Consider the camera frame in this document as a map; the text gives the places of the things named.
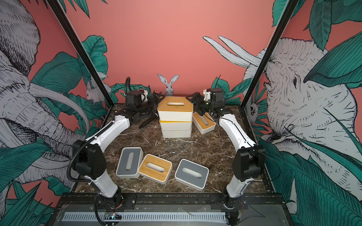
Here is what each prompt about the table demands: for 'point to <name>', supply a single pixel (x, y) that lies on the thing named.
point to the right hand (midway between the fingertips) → (187, 100)
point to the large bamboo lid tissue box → (175, 108)
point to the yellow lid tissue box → (176, 125)
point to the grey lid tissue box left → (129, 160)
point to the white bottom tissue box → (176, 133)
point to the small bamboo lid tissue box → (205, 124)
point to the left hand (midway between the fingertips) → (165, 98)
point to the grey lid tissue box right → (192, 174)
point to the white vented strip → (147, 217)
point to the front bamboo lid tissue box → (155, 168)
